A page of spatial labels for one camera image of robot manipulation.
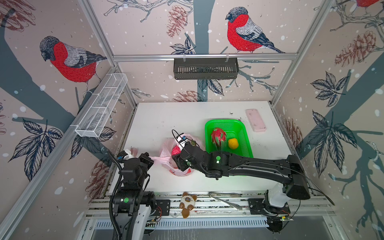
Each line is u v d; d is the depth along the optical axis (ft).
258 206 2.38
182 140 1.90
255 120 3.54
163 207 2.39
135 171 1.70
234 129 3.20
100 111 2.49
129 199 1.58
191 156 1.54
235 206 2.42
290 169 1.36
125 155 2.02
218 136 3.01
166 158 2.25
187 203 2.39
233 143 2.96
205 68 3.40
